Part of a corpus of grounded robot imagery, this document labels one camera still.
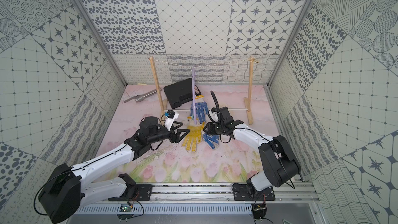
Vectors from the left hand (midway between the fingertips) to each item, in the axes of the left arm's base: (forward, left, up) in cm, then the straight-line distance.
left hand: (189, 129), depth 75 cm
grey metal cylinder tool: (+33, +39, -15) cm, 54 cm away
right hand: (+6, -9, -13) cm, 17 cm away
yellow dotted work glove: (+6, -1, -16) cm, 17 cm away
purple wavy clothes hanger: (+26, -1, -4) cm, 27 cm away
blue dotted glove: (+3, -12, -18) cm, 22 cm away
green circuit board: (-30, +29, -21) cm, 47 cm away
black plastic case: (+38, +12, -15) cm, 43 cm away
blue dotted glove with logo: (+24, -5, -15) cm, 29 cm away
